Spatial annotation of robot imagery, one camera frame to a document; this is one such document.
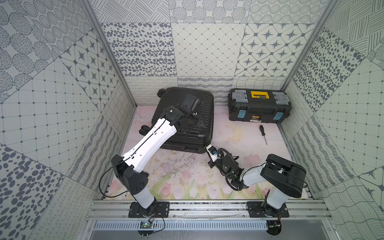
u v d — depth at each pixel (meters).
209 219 0.72
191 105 0.54
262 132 1.04
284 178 0.46
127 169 0.41
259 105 0.99
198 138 0.78
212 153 0.70
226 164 0.65
